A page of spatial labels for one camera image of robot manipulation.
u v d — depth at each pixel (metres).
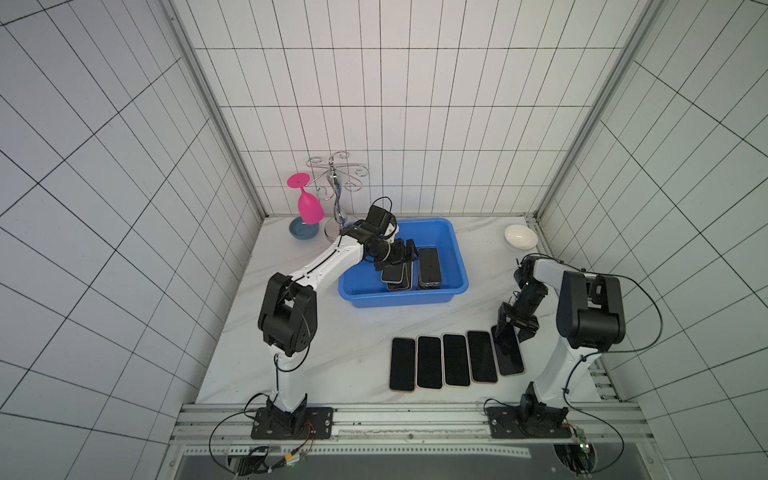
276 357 0.54
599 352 0.53
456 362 0.82
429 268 1.00
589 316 0.52
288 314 0.50
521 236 1.10
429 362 0.83
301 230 1.14
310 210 1.00
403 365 0.82
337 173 0.95
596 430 0.68
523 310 0.78
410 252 0.79
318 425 0.72
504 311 0.82
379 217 0.72
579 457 0.68
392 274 0.97
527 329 0.79
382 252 0.77
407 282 0.95
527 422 0.67
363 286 0.98
